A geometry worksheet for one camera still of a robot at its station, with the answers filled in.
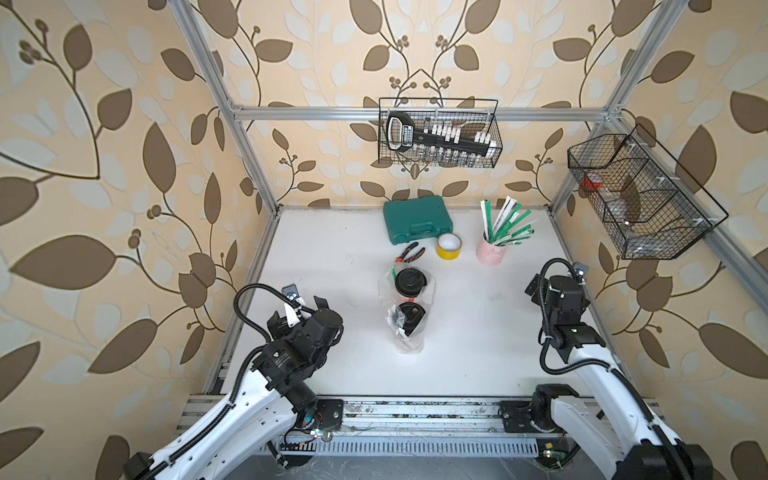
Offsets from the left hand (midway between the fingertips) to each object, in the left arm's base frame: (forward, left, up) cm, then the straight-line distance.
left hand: (297, 306), depth 75 cm
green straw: (+9, -25, +1) cm, 26 cm away
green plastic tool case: (+47, -33, -16) cm, 60 cm away
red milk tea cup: (+7, -29, 0) cm, 30 cm away
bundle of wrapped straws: (+31, -62, -4) cm, 70 cm away
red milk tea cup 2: (-7, -28, +3) cm, 29 cm away
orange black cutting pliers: (+28, -31, -16) cm, 44 cm away
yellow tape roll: (+32, -44, -15) cm, 56 cm away
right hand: (+8, -69, -2) cm, 70 cm away
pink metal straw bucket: (+26, -57, -12) cm, 64 cm away
